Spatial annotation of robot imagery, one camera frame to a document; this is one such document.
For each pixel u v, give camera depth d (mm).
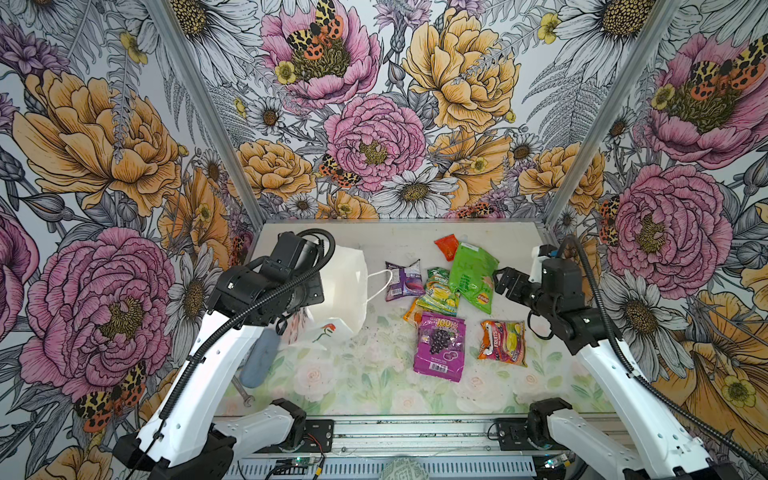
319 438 734
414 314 940
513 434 741
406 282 992
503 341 852
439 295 967
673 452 387
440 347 832
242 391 812
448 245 1129
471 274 994
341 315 651
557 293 551
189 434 364
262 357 837
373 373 848
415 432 763
